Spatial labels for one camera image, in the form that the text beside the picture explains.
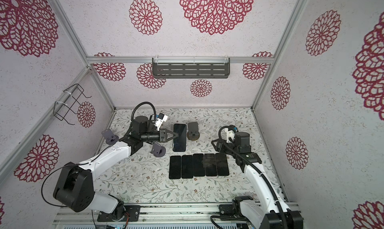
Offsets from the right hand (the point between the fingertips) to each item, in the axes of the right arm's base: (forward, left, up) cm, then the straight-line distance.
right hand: (215, 141), depth 80 cm
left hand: (-1, +20, +4) cm, 21 cm away
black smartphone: (-6, -6, -19) cm, 21 cm away
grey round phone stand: (+8, +67, -12) cm, 68 cm away
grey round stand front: (0, +33, -11) cm, 35 cm away
